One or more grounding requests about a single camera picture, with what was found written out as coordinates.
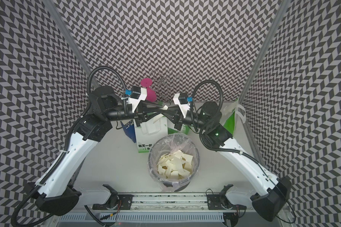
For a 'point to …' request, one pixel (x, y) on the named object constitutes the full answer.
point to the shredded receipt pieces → (176, 165)
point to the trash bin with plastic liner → (169, 144)
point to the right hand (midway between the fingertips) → (162, 112)
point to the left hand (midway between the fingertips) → (160, 110)
